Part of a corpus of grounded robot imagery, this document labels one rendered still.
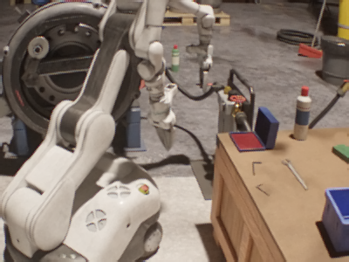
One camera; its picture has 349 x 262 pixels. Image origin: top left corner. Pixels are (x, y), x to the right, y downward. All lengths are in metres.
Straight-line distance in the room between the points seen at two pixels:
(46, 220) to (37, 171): 0.22
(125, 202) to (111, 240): 0.16
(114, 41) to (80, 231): 0.72
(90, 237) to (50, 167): 0.30
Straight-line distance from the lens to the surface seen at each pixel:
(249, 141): 1.96
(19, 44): 2.36
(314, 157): 1.91
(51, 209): 1.68
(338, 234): 1.36
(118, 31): 1.85
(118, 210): 1.74
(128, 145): 2.91
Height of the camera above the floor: 1.30
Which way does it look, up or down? 25 degrees down
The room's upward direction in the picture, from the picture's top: 1 degrees clockwise
